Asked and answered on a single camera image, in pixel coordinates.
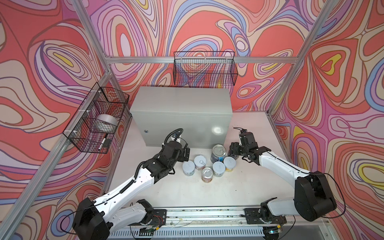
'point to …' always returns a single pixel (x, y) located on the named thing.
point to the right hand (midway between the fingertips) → (236, 150)
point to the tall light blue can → (218, 153)
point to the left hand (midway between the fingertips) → (182, 145)
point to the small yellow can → (229, 163)
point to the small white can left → (188, 168)
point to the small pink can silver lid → (207, 174)
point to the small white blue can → (218, 168)
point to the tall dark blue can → (235, 156)
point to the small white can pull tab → (199, 162)
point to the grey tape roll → (106, 123)
